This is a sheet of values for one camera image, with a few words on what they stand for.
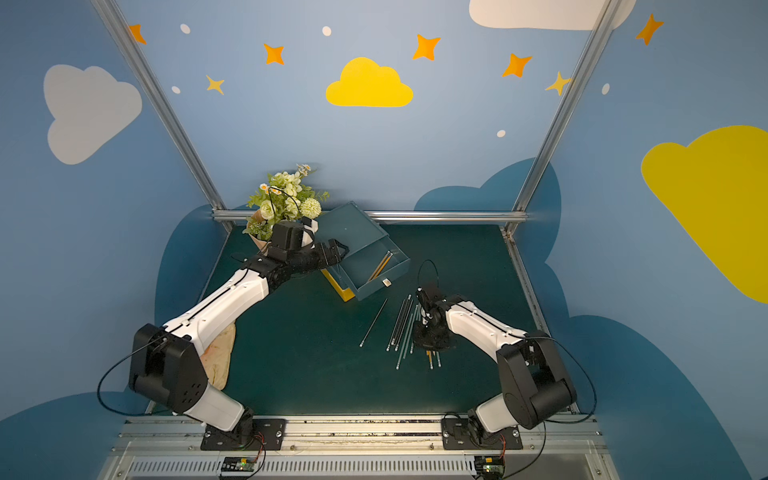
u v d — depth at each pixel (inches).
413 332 30.8
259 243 37.4
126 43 28.7
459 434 29.3
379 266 35.5
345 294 37.9
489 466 28.7
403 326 36.8
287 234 25.2
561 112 34.1
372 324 36.8
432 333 29.1
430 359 34.6
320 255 29.4
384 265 35.6
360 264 34.1
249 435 27.3
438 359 34.6
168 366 16.6
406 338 35.9
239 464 28.3
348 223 37.3
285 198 34.9
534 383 17.2
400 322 37.5
